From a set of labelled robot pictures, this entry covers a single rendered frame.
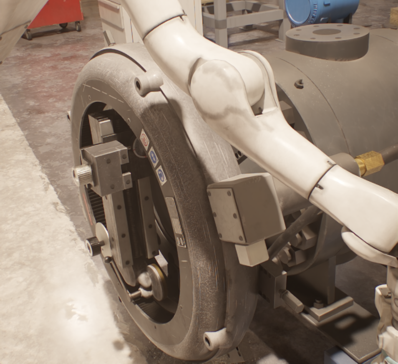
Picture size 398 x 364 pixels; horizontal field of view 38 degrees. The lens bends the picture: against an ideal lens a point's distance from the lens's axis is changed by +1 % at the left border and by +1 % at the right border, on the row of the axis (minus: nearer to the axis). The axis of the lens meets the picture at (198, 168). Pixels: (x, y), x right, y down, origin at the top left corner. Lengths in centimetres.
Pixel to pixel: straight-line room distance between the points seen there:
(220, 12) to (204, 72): 447
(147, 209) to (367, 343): 62
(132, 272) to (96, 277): 76
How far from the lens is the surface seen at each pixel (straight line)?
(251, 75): 80
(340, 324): 156
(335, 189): 76
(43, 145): 355
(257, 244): 99
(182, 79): 83
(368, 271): 221
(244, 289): 112
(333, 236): 139
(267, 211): 97
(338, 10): 181
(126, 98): 116
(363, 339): 152
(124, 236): 141
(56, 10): 665
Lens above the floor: 125
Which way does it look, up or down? 25 degrees down
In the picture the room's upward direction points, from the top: 4 degrees counter-clockwise
